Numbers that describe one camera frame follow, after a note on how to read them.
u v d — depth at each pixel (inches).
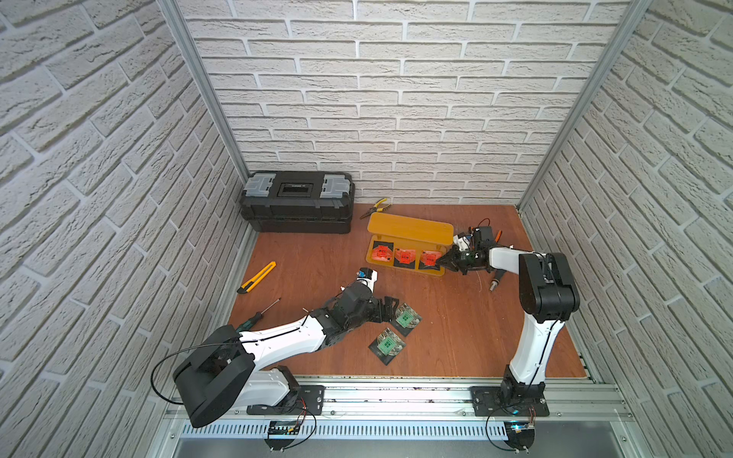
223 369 16.3
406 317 34.9
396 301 31.2
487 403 28.8
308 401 29.2
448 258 37.7
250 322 33.9
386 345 32.7
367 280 29.4
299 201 39.3
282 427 28.6
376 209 46.3
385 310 29.2
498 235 42.7
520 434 27.9
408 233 36.6
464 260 35.1
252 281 37.3
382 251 40.7
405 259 40.3
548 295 21.2
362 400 29.5
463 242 37.8
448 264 36.1
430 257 40.3
